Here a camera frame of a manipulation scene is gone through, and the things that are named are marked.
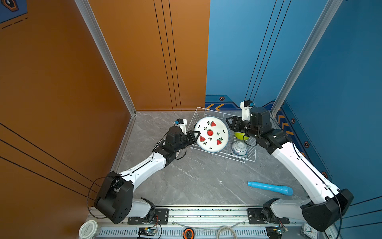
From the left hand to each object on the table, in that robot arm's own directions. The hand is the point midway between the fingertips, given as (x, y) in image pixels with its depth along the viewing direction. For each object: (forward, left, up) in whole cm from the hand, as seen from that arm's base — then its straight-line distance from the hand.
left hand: (201, 131), depth 79 cm
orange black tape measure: (-42, +5, -20) cm, 47 cm away
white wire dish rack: (-6, -30, -16) cm, 35 cm away
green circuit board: (-42, +26, -24) cm, 55 cm away
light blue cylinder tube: (-23, -43, -19) cm, 52 cm away
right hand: (+1, -13, +9) cm, 15 cm away
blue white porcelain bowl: (-1, -24, -15) cm, 29 cm away
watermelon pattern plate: (+1, -7, -3) cm, 8 cm away
